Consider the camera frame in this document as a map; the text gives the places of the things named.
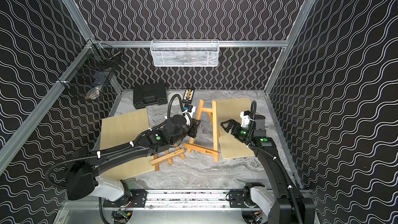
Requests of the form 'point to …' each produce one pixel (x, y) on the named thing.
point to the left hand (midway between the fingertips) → (199, 118)
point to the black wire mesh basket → (87, 74)
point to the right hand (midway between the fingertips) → (227, 126)
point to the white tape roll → (175, 100)
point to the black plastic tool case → (148, 95)
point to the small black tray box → (188, 96)
